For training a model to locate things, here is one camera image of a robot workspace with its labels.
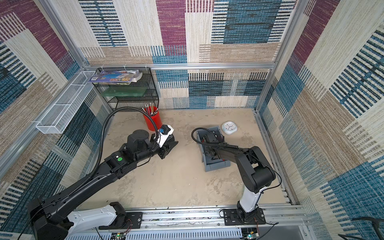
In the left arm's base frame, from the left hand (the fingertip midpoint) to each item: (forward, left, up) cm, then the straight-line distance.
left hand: (174, 138), depth 70 cm
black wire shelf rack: (+49, +23, -17) cm, 57 cm away
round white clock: (+26, -34, -25) cm, 49 cm away
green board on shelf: (+44, +27, -6) cm, 52 cm away
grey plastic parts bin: (-2, -18, -22) cm, 29 cm away
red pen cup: (+31, +17, -13) cm, 38 cm away
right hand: (+9, -21, -28) cm, 36 cm away
